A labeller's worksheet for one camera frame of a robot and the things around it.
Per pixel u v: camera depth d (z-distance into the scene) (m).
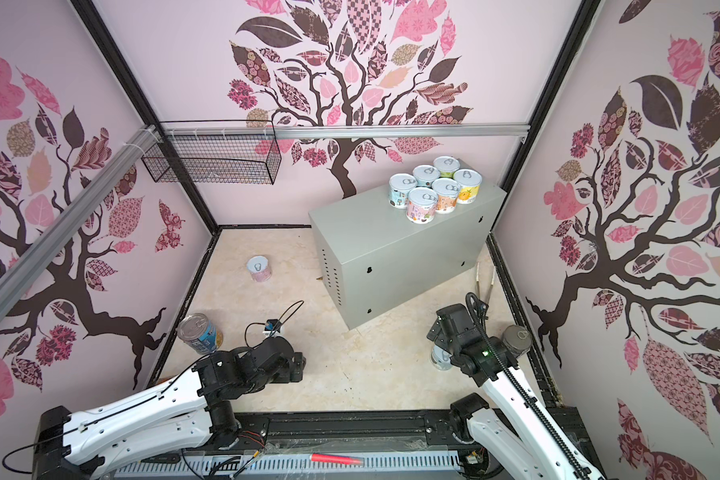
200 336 0.80
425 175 0.78
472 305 0.67
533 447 0.42
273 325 0.70
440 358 0.81
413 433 0.74
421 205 0.71
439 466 0.70
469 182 0.76
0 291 0.51
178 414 0.48
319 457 0.70
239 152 0.95
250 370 0.56
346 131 0.92
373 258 0.67
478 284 1.01
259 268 1.00
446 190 0.74
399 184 0.76
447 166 0.80
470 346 0.54
